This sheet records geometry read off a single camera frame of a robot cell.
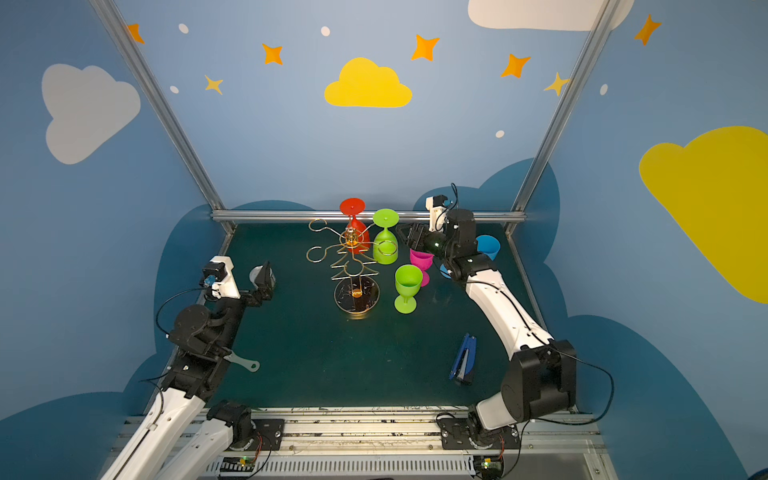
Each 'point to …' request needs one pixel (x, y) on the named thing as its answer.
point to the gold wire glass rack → (356, 291)
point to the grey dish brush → (250, 365)
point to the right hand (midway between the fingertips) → (405, 225)
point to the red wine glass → (358, 238)
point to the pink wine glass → (422, 261)
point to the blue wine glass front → (444, 271)
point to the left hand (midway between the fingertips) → (243, 261)
